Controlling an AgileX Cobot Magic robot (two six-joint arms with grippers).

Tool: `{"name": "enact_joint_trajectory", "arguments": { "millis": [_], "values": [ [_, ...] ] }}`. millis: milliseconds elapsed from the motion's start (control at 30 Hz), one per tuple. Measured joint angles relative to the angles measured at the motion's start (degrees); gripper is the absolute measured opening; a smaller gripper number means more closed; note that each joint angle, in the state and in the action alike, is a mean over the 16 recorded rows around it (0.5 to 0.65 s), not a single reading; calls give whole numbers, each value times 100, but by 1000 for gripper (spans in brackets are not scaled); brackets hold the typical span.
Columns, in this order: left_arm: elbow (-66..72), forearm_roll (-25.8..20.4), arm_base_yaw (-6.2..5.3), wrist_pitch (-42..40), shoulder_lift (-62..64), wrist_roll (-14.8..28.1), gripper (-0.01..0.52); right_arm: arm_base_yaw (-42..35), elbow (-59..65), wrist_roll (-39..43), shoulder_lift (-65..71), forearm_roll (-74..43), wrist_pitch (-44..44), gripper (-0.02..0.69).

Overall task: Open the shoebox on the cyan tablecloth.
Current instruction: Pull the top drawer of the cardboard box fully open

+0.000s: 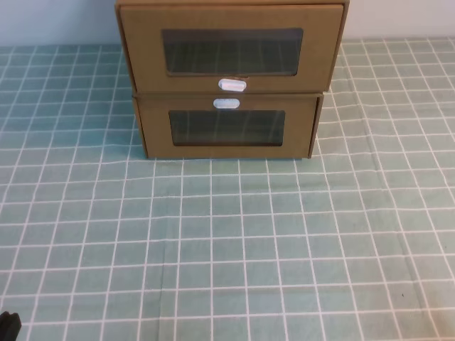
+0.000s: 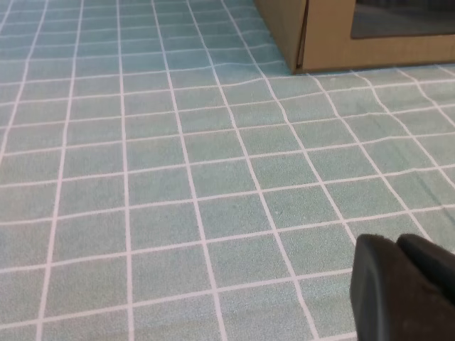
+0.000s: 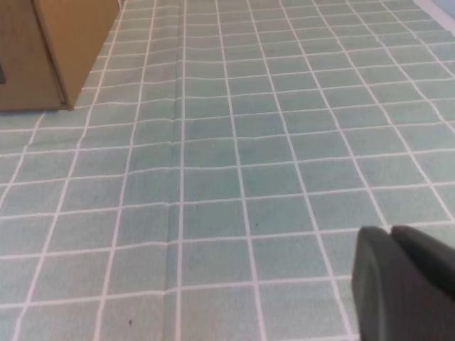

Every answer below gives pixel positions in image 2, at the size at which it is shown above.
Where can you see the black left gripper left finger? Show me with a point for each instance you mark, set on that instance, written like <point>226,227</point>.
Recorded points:
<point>391,299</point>

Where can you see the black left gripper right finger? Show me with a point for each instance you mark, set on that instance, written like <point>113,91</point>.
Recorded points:
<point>433,261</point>

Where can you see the lower brown cardboard shoebox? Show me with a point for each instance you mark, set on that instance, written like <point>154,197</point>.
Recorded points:
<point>323,35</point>

